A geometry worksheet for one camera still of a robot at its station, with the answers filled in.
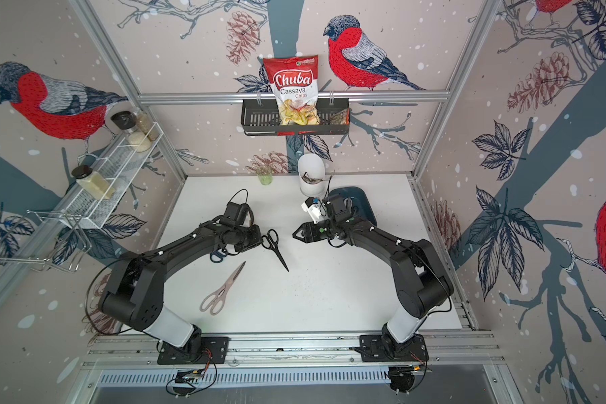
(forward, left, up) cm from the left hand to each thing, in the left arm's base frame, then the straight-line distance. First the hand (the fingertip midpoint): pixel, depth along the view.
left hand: (268, 234), depth 90 cm
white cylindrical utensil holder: (+35, -16, -1) cm, 38 cm away
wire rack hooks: (-13, +53, +20) cm, 58 cm away
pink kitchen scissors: (-21, +17, -9) cm, 28 cm away
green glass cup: (+36, +6, -5) cm, 37 cm away
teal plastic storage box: (+24, -38, -12) cm, 47 cm away
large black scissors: (-2, -1, -1) cm, 3 cm away
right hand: (-2, -11, +4) cm, 12 cm away
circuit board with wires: (-43, +20, -10) cm, 48 cm away
